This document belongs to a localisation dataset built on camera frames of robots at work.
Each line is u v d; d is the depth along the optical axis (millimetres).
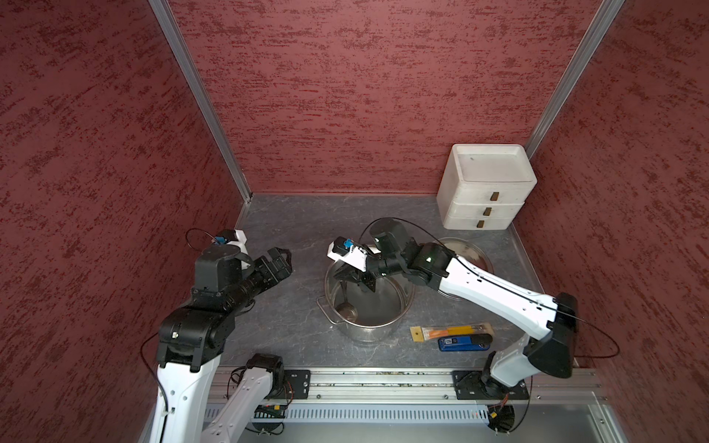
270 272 523
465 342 826
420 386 756
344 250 555
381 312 904
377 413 777
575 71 821
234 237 538
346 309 803
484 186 920
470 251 1084
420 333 830
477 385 739
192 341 359
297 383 744
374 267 584
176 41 757
